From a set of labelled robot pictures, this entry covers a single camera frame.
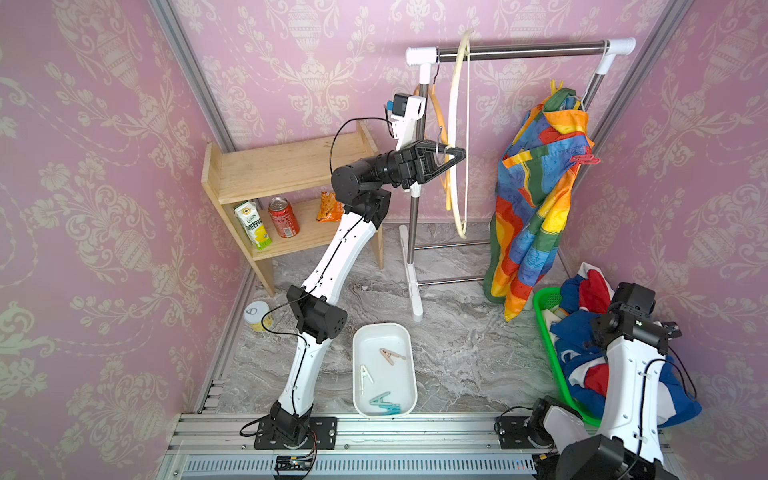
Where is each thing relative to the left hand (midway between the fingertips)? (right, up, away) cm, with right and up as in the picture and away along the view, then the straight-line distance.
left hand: (458, 169), depth 49 cm
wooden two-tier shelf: (-15, -12, +47) cm, 51 cm away
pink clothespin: (-12, -44, +37) cm, 59 cm away
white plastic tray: (-13, -49, +33) cm, 60 cm away
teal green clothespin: (-14, -53, +29) cm, 62 cm away
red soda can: (-40, -5, +32) cm, 52 cm away
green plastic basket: (+37, -29, +43) cm, 64 cm away
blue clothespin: (-11, -55, +28) cm, 62 cm away
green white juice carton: (-48, -7, +28) cm, 56 cm away
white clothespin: (-19, -48, +34) cm, 61 cm away
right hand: (+43, -34, +24) cm, 60 cm away
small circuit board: (-35, -65, +23) cm, 78 cm away
